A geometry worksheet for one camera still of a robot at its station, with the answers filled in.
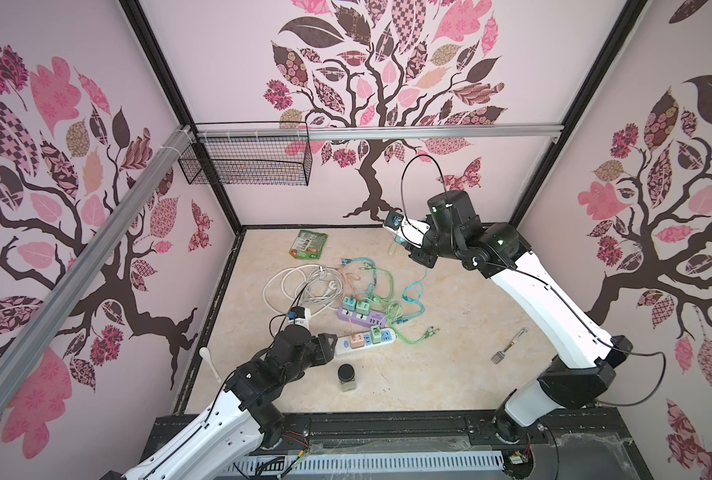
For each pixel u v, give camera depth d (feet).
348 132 3.09
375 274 3.50
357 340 2.73
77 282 1.73
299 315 2.21
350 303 2.94
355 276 3.47
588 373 1.30
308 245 3.73
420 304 2.79
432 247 1.79
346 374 2.44
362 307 2.94
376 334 2.73
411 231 1.87
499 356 2.87
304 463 2.29
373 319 2.98
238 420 1.60
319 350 2.16
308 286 3.36
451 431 2.47
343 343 2.86
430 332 2.95
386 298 3.21
